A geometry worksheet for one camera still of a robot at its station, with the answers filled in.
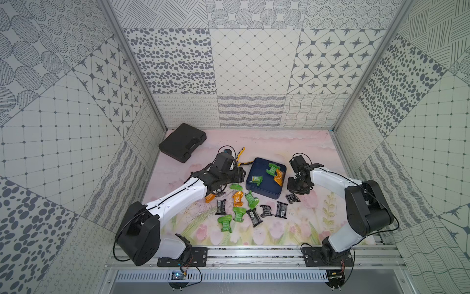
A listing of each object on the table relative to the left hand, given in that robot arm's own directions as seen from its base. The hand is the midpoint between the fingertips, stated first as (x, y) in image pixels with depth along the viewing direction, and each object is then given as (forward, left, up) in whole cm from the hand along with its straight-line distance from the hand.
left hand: (241, 169), depth 83 cm
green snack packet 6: (+3, -8, -14) cm, 17 cm away
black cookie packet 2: (-13, +10, -15) cm, 22 cm away
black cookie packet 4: (-6, -25, -16) cm, 30 cm away
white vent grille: (-39, +6, -17) cm, 43 cm away
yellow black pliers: (+20, +2, -15) cm, 25 cm away
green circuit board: (-39, +25, -18) cm, 49 cm away
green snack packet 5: (+10, -17, -15) cm, 25 cm away
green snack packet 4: (-18, +7, -15) cm, 25 cm away
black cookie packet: (-16, -7, -15) cm, 23 cm away
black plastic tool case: (+23, +39, -11) cm, 47 cm away
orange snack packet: (-6, +2, -15) cm, 17 cm away
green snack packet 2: (0, +3, -15) cm, 16 cm away
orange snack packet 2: (-7, +16, -15) cm, 24 cm away
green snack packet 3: (-8, -6, -16) cm, 19 cm away
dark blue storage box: (0, -14, -16) cm, 21 cm away
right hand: (-3, -27, -15) cm, 31 cm away
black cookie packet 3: (-13, -19, -16) cm, 28 cm away
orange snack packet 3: (+4, -20, -14) cm, 24 cm away
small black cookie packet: (-13, -12, -16) cm, 24 cm away
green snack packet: (-14, +1, -16) cm, 21 cm away
